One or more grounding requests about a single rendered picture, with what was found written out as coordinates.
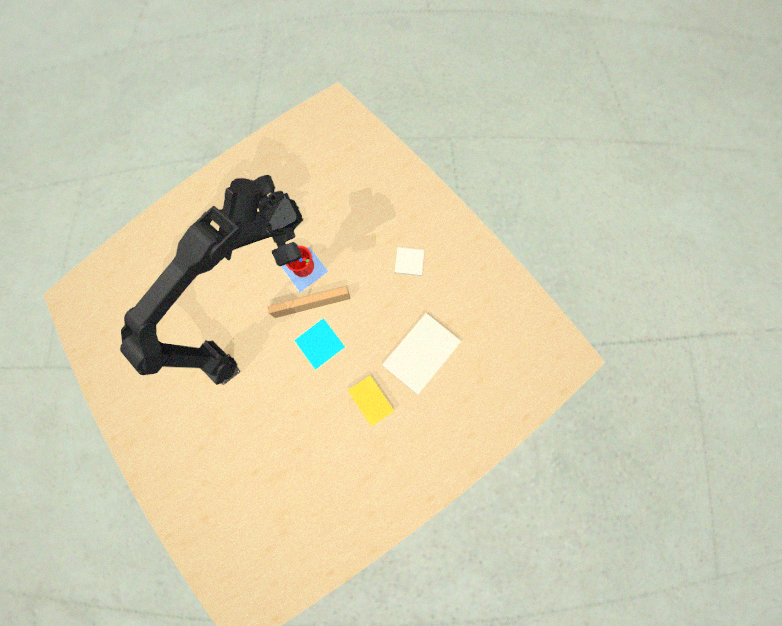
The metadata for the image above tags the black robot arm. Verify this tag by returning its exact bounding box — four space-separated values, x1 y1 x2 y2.
120 178 302 385

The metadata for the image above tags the white flat rectangular block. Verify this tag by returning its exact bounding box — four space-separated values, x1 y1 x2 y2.
382 313 461 395

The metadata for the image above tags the yellow block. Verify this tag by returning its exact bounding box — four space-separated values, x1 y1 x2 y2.
348 375 394 426

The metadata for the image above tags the red cup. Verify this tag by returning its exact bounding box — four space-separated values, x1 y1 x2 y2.
286 246 314 278

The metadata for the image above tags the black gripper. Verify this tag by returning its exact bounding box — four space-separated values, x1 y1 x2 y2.
253 175 304 266

